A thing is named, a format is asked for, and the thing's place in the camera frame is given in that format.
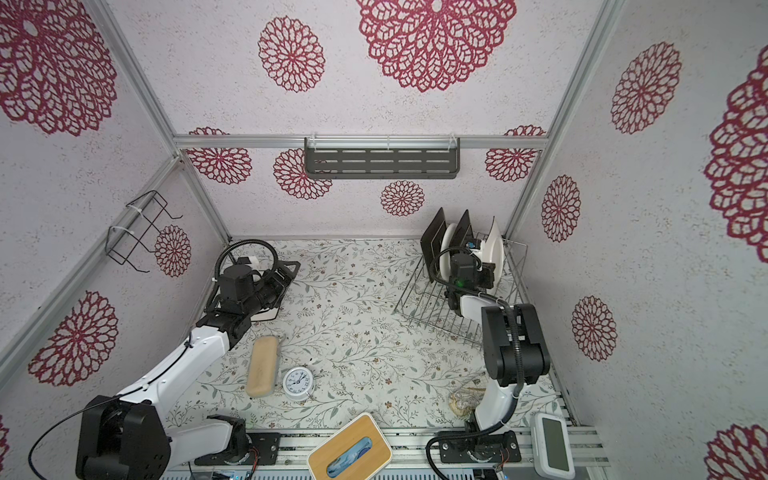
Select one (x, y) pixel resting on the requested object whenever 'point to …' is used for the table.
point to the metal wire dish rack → (428, 304)
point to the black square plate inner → (462, 233)
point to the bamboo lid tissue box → (354, 453)
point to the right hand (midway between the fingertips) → (496, 262)
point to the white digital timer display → (552, 451)
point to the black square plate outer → (431, 240)
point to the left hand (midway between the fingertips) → (296, 276)
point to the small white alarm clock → (298, 383)
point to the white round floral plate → (445, 258)
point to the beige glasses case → (262, 368)
